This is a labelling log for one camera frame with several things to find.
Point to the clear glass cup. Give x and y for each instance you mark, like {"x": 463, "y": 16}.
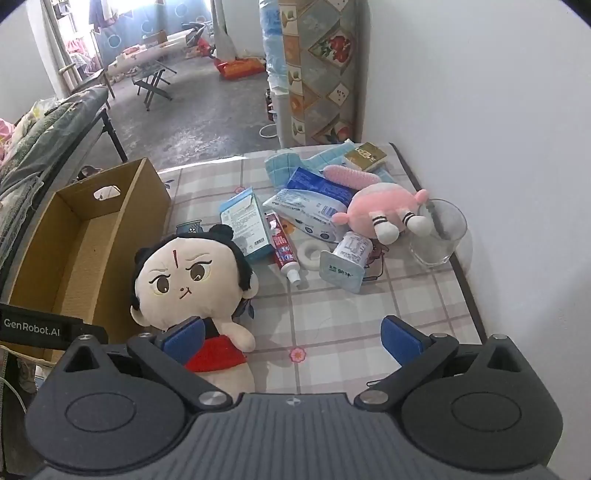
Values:
{"x": 438, "y": 251}

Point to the red orange box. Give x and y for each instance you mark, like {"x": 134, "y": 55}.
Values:
{"x": 240, "y": 69}

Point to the grey floral quilt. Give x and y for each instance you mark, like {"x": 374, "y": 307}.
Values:
{"x": 51, "y": 134}

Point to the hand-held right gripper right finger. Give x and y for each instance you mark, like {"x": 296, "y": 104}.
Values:
{"x": 401, "y": 344}

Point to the blue white carton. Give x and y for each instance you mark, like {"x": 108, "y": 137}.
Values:
{"x": 244, "y": 221}

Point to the pink ribbed roll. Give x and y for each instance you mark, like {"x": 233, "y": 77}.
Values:
{"x": 351, "y": 177}

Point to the blue white wet wipes pack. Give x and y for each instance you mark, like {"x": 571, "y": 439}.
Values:
{"x": 304, "y": 203}

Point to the blue circle-print curtain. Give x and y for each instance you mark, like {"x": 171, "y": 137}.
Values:
{"x": 138, "y": 23}

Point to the black metal bed frame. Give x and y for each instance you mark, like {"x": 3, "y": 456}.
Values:
{"x": 111, "y": 131}

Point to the black-haired plush doll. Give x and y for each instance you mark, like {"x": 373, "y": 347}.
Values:
{"x": 184, "y": 277}

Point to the red toothpaste tube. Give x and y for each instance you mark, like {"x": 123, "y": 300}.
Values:
{"x": 281, "y": 249}

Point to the black folding stool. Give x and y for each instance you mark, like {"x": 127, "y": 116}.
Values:
{"x": 154, "y": 85}

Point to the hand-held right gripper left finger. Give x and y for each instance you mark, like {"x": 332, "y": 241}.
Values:
{"x": 184, "y": 339}

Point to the wooden chair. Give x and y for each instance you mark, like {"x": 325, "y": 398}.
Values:
{"x": 87, "y": 81}

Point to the red scooter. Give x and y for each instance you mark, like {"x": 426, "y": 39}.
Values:
{"x": 198, "y": 39}

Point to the red bottle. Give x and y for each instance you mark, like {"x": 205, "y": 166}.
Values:
{"x": 268, "y": 104}

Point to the pink pillow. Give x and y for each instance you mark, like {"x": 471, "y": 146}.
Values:
{"x": 4, "y": 138}

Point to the white yogurt cup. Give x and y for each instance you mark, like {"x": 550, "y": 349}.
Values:
{"x": 344, "y": 272}

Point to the pink round plush toy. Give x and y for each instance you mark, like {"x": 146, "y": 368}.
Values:
{"x": 378, "y": 203}

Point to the teal cloth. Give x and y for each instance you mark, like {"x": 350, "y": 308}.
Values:
{"x": 328, "y": 157}

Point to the white tape roll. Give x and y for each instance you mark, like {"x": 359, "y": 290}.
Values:
{"x": 304, "y": 259}

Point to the large blue water jug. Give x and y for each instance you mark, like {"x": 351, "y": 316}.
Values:
{"x": 272, "y": 46}

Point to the white long table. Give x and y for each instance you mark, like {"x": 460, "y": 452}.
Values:
{"x": 147, "y": 50}

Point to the plaid tablecloth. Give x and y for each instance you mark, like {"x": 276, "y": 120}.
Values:
{"x": 332, "y": 318}

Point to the white water dispenser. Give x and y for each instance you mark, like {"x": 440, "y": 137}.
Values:
{"x": 280, "y": 117}

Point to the brown cardboard box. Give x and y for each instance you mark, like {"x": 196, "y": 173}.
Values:
{"x": 87, "y": 258}

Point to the floral patterned board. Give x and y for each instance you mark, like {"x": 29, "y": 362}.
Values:
{"x": 323, "y": 69}

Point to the light blue waffle towel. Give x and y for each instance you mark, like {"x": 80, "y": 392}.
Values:
{"x": 281, "y": 168}

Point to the dark slipper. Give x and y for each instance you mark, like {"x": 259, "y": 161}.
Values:
{"x": 87, "y": 173}

